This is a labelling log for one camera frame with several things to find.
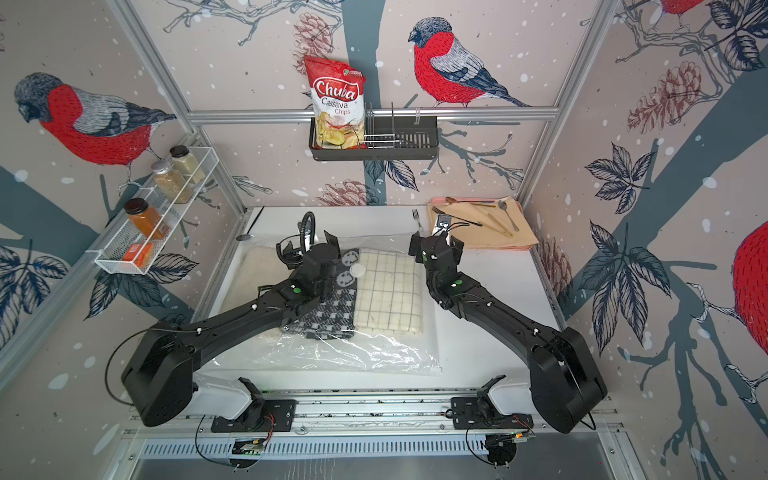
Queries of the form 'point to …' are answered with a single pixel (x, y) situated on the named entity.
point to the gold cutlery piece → (505, 232)
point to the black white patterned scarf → (332, 317)
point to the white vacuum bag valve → (357, 270)
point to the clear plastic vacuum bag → (367, 353)
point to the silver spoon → (503, 205)
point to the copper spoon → (453, 201)
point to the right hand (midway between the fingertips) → (433, 232)
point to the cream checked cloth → (388, 294)
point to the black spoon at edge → (248, 236)
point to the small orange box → (139, 254)
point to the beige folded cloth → (259, 266)
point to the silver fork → (416, 216)
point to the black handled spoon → (438, 210)
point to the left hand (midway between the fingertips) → (315, 233)
